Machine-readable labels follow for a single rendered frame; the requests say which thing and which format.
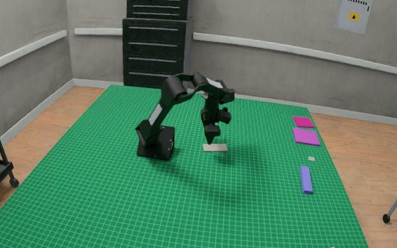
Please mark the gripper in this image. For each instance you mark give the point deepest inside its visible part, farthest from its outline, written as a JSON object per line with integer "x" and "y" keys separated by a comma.
{"x": 208, "y": 118}

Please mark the pink flat square slab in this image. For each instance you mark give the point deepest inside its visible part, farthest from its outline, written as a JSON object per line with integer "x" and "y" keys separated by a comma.
{"x": 307, "y": 137}

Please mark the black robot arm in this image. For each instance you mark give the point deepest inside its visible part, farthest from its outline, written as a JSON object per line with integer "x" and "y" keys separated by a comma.
{"x": 173, "y": 92}

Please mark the magenta flat square plate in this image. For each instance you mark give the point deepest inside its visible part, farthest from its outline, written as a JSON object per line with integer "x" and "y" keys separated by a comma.
{"x": 303, "y": 122}

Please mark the green grid cutting mat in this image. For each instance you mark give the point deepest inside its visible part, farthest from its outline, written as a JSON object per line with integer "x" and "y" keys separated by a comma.
{"x": 91, "y": 190}

